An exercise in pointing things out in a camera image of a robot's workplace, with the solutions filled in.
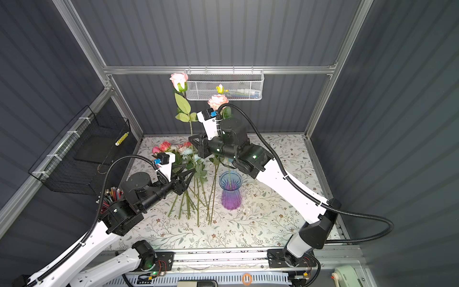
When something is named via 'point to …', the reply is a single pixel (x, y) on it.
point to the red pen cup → (111, 195)
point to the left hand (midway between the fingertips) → (190, 167)
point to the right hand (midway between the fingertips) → (190, 141)
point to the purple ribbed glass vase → (230, 183)
